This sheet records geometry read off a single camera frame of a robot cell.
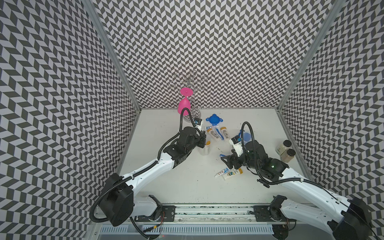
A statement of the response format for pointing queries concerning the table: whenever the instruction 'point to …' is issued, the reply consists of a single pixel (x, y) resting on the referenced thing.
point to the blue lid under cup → (246, 136)
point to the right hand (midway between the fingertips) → (227, 157)
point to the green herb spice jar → (282, 148)
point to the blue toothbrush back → (220, 135)
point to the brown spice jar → (287, 155)
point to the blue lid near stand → (214, 119)
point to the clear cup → (205, 150)
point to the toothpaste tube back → (208, 127)
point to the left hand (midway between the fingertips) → (203, 133)
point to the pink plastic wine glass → (185, 102)
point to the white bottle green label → (230, 173)
